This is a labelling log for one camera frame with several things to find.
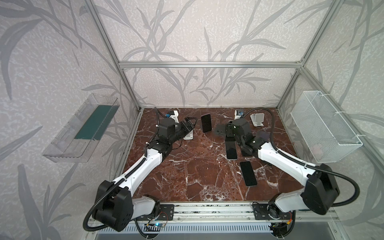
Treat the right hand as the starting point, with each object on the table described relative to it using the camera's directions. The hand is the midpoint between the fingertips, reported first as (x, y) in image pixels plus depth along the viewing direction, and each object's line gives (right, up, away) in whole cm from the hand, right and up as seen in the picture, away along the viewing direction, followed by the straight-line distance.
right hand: (232, 119), depth 84 cm
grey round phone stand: (+28, -11, +22) cm, 38 cm away
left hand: (-19, 0, -7) cm, 21 cm away
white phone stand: (+24, 0, +25) cm, 35 cm away
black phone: (-14, -3, +16) cm, 21 cm away
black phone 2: (+10, -32, +3) cm, 34 cm away
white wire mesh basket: (+37, -8, -21) cm, 43 cm away
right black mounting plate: (+14, -46, -10) cm, 49 cm away
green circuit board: (-37, -51, -13) cm, 64 cm away
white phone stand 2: (-26, -12, +18) cm, 34 cm away
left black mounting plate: (-35, -47, -11) cm, 59 cm away
